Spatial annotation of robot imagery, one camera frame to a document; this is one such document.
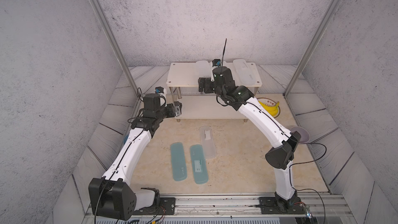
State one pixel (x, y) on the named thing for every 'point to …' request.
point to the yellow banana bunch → (272, 110)
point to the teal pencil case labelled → (199, 164)
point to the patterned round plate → (271, 102)
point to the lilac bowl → (304, 135)
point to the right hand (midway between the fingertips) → (206, 79)
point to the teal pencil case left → (178, 162)
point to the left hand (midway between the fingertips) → (176, 104)
